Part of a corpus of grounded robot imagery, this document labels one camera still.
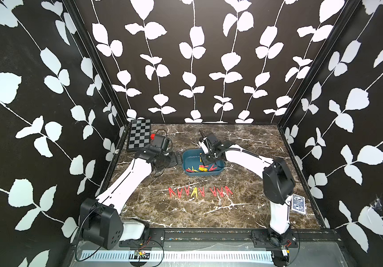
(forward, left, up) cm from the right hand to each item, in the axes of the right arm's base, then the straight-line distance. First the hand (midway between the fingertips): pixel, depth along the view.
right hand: (202, 157), depth 92 cm
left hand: (-6, +13, +8) cm, 16 cm away
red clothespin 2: (-18, +12, -8) cm, 23 cm away
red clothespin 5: (-16, -7, -9) cm, 20 cm away
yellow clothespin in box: (-3, -1, -8) cm, 8 cm away
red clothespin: (-17, +17, -8) cm, 25 cm away
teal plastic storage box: (0, +5, -9) cm, 10 cm away
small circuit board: (-45, +26, -9) cm, 53 cm away
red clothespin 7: (-16, -14, -8) cm, 23 cm away
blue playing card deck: (-22, -50, -9) cm, 55 cm away
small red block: (+23, +34, -9) cm, 42 cm away
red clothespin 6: (-16, -10, -9) cm, 21 cm away
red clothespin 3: (-16, +8, -8) cm, 20 cm away
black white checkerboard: (+22, +42, -5) cm, 48 cm away
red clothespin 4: (-16, -1, -9) cm, 19 cm away
